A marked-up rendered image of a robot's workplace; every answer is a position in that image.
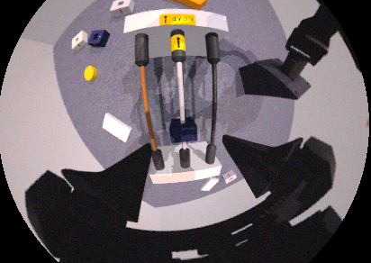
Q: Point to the yellow short cylinder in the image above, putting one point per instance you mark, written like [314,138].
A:
[90,73]

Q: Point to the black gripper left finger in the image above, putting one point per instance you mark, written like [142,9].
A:
[120,186]

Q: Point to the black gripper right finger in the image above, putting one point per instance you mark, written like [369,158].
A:
[259,164]

